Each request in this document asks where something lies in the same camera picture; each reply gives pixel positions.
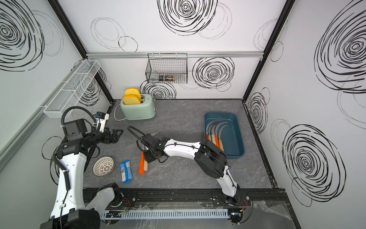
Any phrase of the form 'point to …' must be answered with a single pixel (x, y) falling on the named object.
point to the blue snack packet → (126, 171)
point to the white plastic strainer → (103, 166)
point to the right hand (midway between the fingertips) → (146, 158)
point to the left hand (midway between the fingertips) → (112, 129)
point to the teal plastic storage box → (230, 135)
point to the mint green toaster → (145, 110)
